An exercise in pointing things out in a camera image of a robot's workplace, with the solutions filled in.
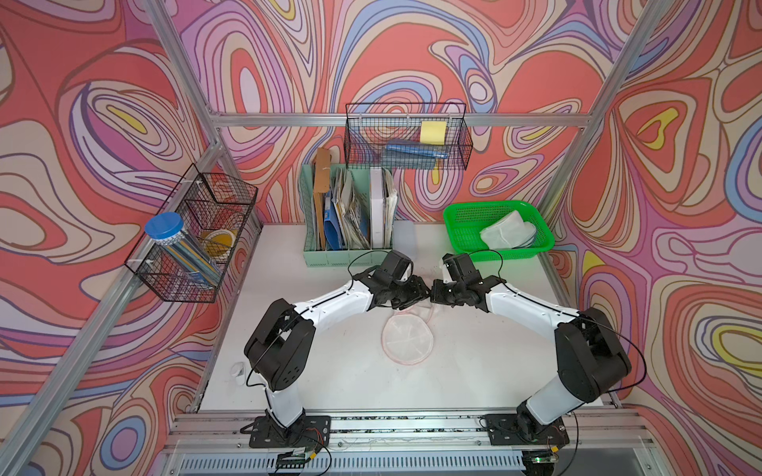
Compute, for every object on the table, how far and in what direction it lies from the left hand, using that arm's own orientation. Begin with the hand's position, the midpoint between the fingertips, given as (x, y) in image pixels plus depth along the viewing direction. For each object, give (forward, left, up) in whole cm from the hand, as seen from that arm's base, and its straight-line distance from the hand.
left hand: (431, 296), depth 84 cm
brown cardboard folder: (+25, +32, +20) cm, 45 cm away
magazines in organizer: (+27, +24, +10) cm, 38 cm away
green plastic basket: (+40, -19, -10) cm, 46 cm away
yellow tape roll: (+2, +54, +19) cm, 57 cm away
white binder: (+27, +16, +11) cm, 33 cm away
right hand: (+3, -1, -6) cm, 7 cm away
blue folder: (+23, +31, -1) cm, 38 cm away
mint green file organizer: (+23, +39, -9) cm, 47 cm away
